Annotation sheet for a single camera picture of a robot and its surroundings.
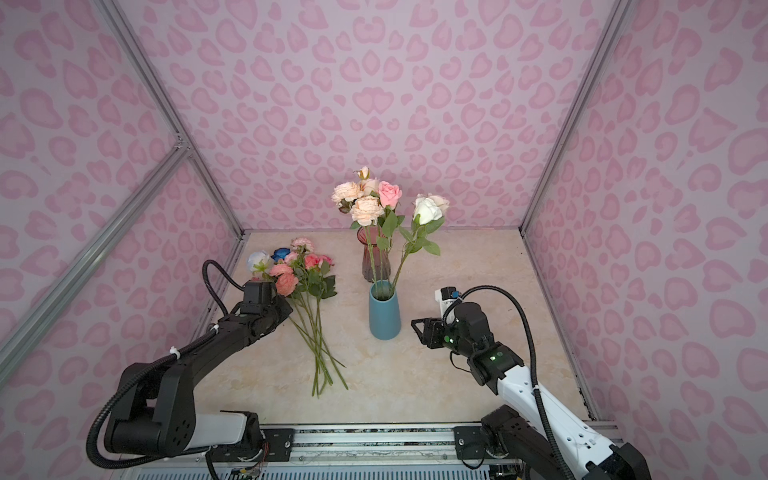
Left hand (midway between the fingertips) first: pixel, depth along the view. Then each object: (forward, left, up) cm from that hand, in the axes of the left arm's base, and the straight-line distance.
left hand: (288, 301), depth 91 cm
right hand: (-12, -38, +8) cm, 41 cm away
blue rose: (+22, +8, -3) cm, 23 cm away
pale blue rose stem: (+12, +11, +5) cm, 16 cm away
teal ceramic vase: (-8, -29, +5) cm, 31 cm away
